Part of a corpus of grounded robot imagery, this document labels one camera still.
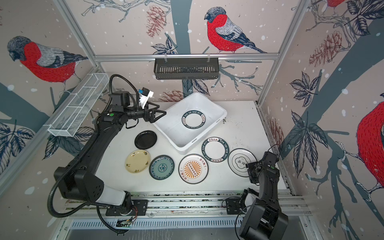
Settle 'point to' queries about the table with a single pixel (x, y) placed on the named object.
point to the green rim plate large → (215, 149)
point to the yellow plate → (137, 161)
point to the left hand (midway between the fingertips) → (160, 109)
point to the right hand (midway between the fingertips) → (248, 169)
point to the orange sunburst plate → (193, 168)
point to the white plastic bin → (181, 139)
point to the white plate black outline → (237, 160)
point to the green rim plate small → (193, 119)
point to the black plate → (145, 139)
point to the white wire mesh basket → (76, 115)
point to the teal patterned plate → (161, 167)
